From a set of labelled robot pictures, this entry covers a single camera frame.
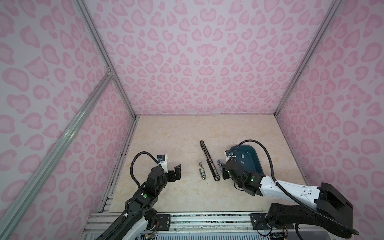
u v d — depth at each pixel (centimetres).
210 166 90
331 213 39
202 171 89
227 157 73
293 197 46
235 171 61
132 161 57
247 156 97
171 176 72
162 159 70
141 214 55
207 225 73
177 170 74
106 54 85
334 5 69
